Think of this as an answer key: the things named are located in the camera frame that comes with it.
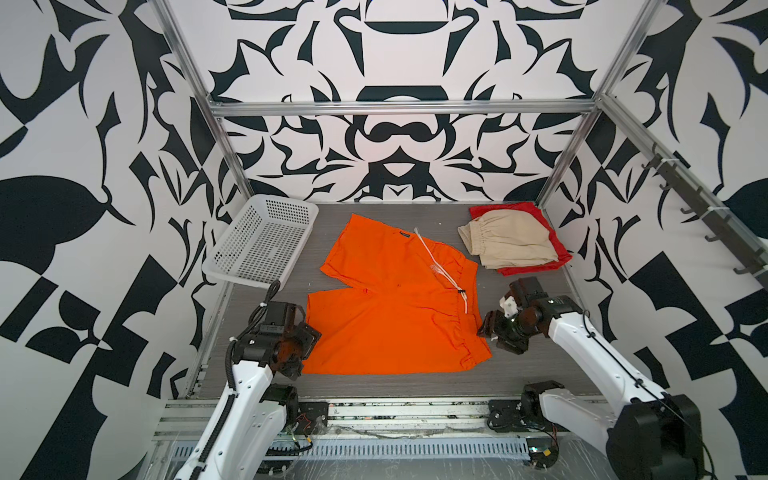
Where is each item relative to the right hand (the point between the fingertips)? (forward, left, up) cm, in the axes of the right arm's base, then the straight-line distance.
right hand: (487, 334), depth 81 cm
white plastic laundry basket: (+36, +70, -4) cm, 79 cm away
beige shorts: (+35, -16, -3) cm, 38 cm away
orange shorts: (+10, +18, -6) cm, 21 cm away
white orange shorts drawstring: (+22, +8, -5) cm, 24 cm away
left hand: (-1, +46, +1) cm, 46 cm away
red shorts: (+28, -32, -4) cm, 43 cm away
